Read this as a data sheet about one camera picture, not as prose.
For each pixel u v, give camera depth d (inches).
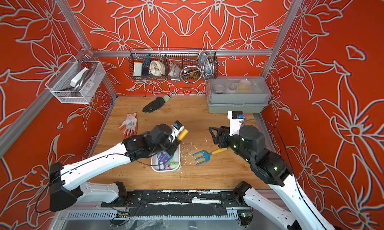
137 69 35.5
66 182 15.5
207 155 34.4
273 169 15.5
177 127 24.4
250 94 39.8
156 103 44.8
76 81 27.4
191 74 34.6
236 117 19.9
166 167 32.1
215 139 21.4
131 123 40.7
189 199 29.2
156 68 35.3
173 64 37.8
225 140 20.4
